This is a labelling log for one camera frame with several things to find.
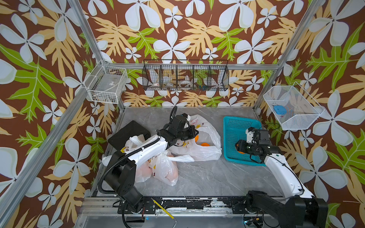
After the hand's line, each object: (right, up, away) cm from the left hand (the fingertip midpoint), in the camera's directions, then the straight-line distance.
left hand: (200, 130), depth 81 cm
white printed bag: (-20, -19, -8) cm, 29 cm away
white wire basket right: (+55, +13, +1) cm, 56 cm away
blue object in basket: (+48, +12, +3) cm, 50 cm away
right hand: (+24, -9, +4) cm, 25 cm away
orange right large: (0, -7, +18) cm, 19 cm away
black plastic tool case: (-54, -7, +15) cm, 57 cm away
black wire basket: (-8, +38, +18) cm, 43 cm away
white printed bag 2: (+5, -3, +5) cm, 7 cm away
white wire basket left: (-57, +29, +5) cm, 64 cm away
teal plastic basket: (+29, -1, +24) cm, 37 cm away
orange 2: (+21, -12, -5) cm, 25 cm away
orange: (+5, -10, +13) cm, 17 cm away
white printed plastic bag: (-33, -22, -2) cm, 39 cm away
